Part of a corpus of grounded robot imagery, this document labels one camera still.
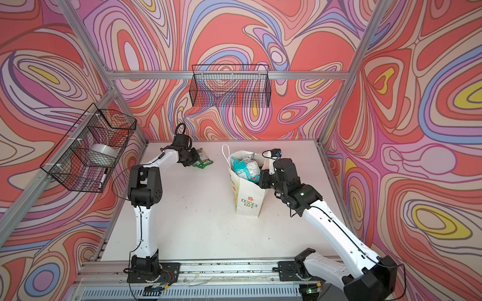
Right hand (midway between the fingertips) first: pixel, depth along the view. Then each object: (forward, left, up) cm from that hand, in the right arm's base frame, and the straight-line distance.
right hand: (262, 176), depth 76 cm
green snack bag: (+25, +30, -19) cm, 44 cm away
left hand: (+28, +32, -18) cm, 46 cm away
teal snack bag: (+5, +6, -1) cm, 8 cm away
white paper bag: (-5, +6, -6) cm, 10 cm away
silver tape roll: (+9, +62, +10) cm, 64 cm away
